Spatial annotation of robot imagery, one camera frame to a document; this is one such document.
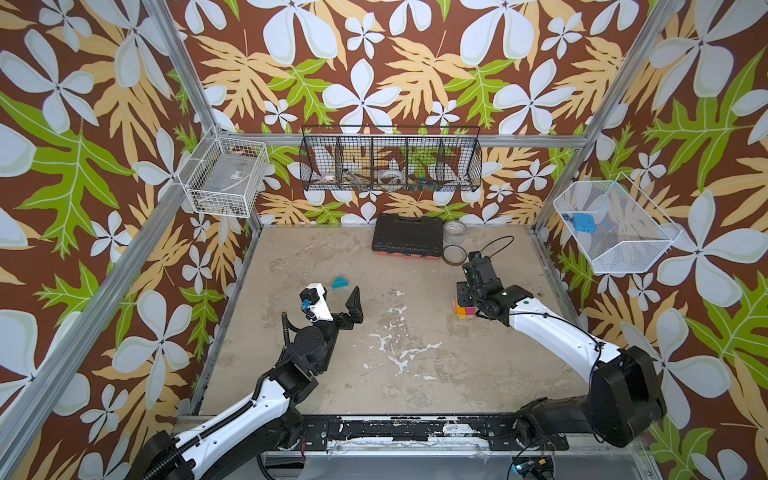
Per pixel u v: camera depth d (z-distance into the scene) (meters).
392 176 0.99
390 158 0.98
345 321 0.66
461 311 0.91
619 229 0.82
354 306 0.66
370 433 0.75
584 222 0.87
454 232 1.18
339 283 1.01
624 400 0.41
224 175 0.86
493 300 0.61
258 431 0.53
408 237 1.12
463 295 0.78
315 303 0.62
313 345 0.56
